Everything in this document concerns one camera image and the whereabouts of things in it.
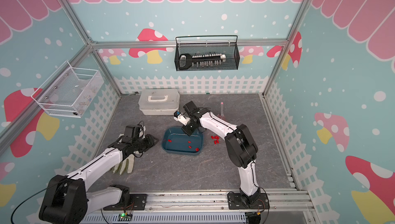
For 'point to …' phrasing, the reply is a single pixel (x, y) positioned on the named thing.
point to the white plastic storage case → (159, 101)
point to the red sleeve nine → (197, 149)
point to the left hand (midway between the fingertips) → (157, 143)
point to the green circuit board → (124, 217)
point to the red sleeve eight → (190, 147)
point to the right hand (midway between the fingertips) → (185, 130)
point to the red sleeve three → (169, 140)
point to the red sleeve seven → (189, 142)
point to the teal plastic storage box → (175, 141)
